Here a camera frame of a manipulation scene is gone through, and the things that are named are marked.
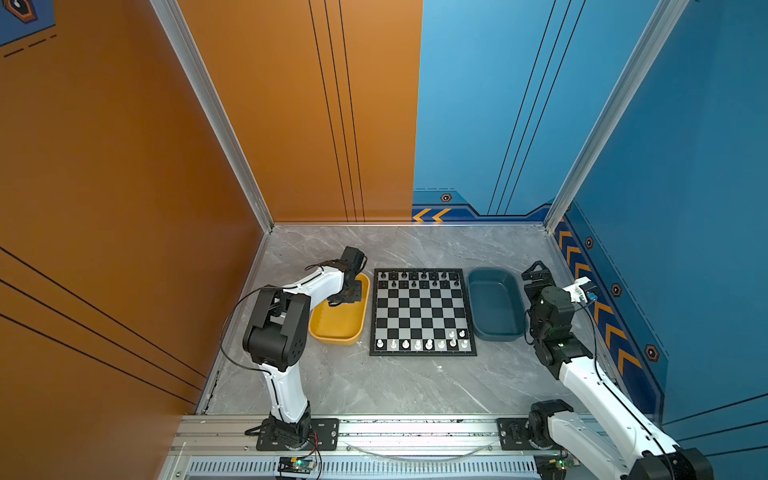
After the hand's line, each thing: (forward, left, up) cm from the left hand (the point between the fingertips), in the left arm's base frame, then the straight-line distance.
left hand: (348, 292), depth 98 cm
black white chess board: (-7, -24, 0) cm, 25 cm away
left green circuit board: (-46, +8, -4) cm, 47 cm away
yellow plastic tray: (-9, +1, -4) cm, 10 cm away
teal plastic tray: (-5, -48, 0) cm, 49 cm away
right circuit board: (-46, -54, -3) cm, 71 cm away
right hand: (-5, -53, +20) cm, 57 cm away
